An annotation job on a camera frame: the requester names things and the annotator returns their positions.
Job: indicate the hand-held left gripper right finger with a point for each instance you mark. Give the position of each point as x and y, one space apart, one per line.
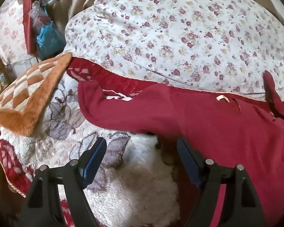
188 157

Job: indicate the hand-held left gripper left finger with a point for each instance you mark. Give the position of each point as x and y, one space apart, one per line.
94 156

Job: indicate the dark red garment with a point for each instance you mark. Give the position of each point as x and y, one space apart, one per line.
203 123

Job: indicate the red and white plush blanket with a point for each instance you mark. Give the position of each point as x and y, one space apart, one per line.
61 127

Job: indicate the orange checkered cushion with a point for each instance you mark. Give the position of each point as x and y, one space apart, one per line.
26 94

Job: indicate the blue plastic bag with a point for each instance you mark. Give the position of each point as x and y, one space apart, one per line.
49 40

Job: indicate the white floral quilt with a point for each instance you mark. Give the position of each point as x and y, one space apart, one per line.
179 28

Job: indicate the pink floral bedsheet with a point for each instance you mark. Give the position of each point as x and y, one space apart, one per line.
9 35

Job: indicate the clear plastic bag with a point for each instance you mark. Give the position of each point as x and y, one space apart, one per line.
37 14

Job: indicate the hanging red cloth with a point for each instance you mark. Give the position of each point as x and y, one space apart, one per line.
28 16

